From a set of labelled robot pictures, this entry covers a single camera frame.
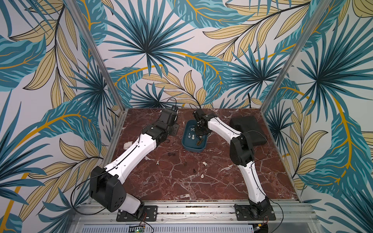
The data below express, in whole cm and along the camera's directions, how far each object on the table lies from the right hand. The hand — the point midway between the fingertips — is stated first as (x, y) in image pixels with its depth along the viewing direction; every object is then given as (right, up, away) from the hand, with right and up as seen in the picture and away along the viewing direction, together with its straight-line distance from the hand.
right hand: (200, 131), depth 102 cm
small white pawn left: (-28, -19, -12) cm, 36 cm away
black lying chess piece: (-20, -14, -7) cm, 25 cm away
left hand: (-18, +5, -21) cm, 28 cm away
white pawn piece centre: (+2, -19, -12) cm, 22 cm away
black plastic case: (+35, +5, +2) cm, 35 cm away
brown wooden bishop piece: (-1, -7, -2) cm, 7 cm away
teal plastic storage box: (-7, -7, -1) cm, 10 cm away
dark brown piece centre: (-11, -19, -12) cm, 25 cm away
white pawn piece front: (-1, -25, -16) cm, 30 cm away
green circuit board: (-34, -47, -30) cm, 65 cm away
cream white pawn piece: (-8, -3, -1) cm, 8 cm away
